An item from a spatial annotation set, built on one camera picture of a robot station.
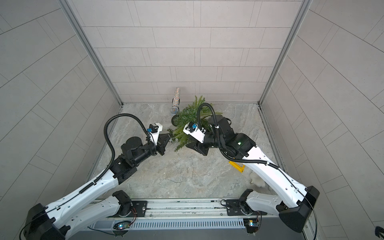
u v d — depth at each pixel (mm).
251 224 680
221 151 489
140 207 708
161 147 609
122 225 645
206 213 707
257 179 784
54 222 381
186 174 826
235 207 646
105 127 456
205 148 569
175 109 840
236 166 845
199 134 547
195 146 559
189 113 770
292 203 371
